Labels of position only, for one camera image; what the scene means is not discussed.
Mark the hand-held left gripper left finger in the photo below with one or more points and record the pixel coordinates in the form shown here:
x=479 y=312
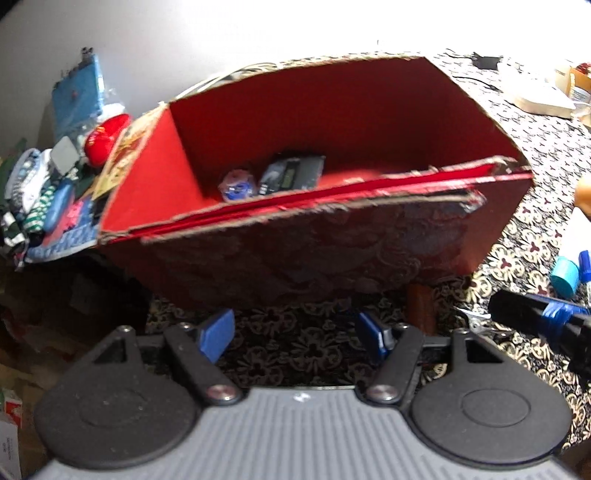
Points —
x=217 y=332

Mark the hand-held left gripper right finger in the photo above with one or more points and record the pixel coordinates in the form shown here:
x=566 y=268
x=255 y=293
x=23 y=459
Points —
x=371 y=334

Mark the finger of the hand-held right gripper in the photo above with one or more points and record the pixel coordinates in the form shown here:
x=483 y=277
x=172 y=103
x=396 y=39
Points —
x=556 y=311

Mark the clear blue correction tape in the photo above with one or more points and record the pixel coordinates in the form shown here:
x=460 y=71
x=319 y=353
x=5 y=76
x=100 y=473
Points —
x=238 y=184

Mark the black digital device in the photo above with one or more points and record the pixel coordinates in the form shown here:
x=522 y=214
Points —
x=291 y=173

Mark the red cardboard box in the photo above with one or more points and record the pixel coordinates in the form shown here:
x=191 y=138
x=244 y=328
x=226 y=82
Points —
x=346 y=124

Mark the white tube with blue cap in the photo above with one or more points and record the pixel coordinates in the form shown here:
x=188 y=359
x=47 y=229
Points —
x=565 y=274

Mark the wooden gourd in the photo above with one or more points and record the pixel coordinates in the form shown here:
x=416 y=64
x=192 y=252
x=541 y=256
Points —
x=584 y=191

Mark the blue checkered towel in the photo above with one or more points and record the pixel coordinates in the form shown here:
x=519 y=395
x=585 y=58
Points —
x=64 y=244

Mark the yellow illustrated book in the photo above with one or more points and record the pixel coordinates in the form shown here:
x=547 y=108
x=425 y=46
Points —
x=122 y=157

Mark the blue glasses case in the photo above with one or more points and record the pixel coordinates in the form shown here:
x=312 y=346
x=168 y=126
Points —
x=59 y=205

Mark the white power strip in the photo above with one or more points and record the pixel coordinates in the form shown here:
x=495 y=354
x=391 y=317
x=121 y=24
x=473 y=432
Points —
x=540 y=99

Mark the green striped socks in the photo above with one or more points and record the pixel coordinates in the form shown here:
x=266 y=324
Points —
x=39 y=210

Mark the red round pouch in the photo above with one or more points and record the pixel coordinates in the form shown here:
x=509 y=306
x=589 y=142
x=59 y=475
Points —
x=106 y=138

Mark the orange carton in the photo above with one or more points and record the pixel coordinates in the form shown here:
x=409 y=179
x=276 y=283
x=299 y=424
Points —
x=581 y=85

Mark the red and white carton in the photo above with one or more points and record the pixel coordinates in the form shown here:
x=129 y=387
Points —
x=10 y=434

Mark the small square mirror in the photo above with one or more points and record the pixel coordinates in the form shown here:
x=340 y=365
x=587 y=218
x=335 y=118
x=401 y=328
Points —
x=64 y=154

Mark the pile of folded clothes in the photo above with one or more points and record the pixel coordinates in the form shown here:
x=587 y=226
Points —
x=18 y=184

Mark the black power adapter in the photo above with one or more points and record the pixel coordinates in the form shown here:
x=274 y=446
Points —
x=485 y=61

